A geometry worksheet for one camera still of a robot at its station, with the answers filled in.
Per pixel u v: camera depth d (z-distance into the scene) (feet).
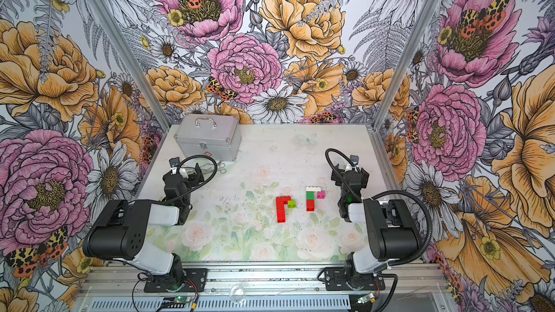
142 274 2.40
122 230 1.51
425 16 2.66
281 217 2.85
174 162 2.59
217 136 3.20
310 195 3.11
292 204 2.97
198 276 2.46
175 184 2.33
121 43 2.88
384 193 1.83
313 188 3.16
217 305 2.55
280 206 2.94
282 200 3.00
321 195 3.07
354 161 2.59
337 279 2.43
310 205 2.94
